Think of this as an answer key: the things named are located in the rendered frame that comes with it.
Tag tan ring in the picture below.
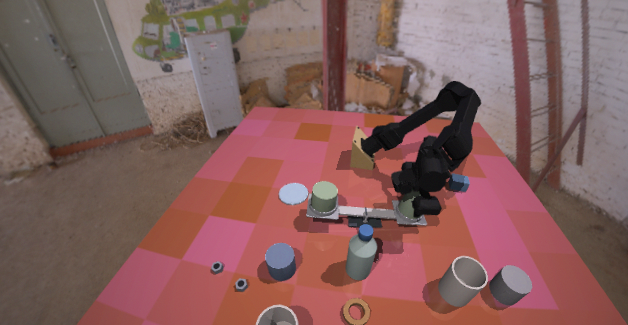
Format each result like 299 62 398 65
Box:
342 298 370 325

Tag small blue block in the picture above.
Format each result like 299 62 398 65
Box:
449 173 470 192

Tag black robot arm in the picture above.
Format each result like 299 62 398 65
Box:
361 81 481 195

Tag grey bottle with blue cap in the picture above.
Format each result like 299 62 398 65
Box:
345 224 377 280

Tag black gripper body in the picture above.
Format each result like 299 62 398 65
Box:
401 162 442 215

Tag grey hex nut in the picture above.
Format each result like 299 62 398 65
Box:
211 261 223 274
235 278 248 292

